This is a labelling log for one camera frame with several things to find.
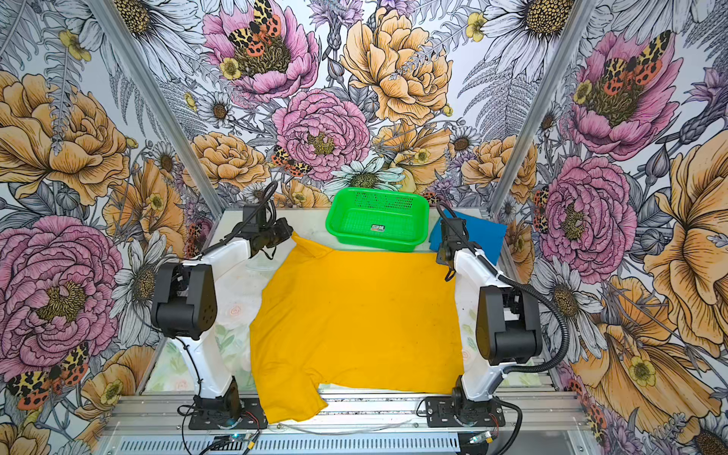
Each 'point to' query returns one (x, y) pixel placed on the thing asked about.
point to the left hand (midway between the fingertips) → (292, 233)
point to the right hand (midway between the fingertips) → (455, 261)
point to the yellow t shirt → (383, 320)
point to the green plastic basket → (377, 219)
